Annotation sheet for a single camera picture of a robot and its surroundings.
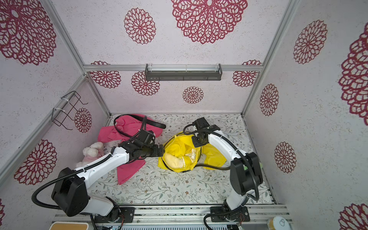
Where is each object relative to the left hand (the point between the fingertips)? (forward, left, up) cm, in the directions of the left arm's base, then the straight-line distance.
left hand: (158, 152), depth 85 cm
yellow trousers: (0, -14, -6) cm, 15 cm away
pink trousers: (+24, +29, -8) cm, 39 cm away
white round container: (-35, -60, -5) cm, 69 cm away
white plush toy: (-3, +37, +4) cm, 37 cm away
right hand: (+8, -24, +1) cm, 25 cm away
